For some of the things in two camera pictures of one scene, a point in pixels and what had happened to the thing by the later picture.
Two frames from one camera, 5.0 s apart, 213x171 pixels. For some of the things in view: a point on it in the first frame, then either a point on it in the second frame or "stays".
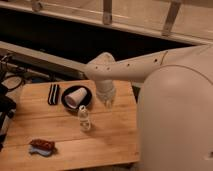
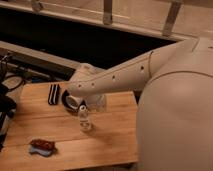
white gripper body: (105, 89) → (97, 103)
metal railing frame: (108, 21) stays
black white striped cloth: (53, 94) stays
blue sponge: (33, 149) stays
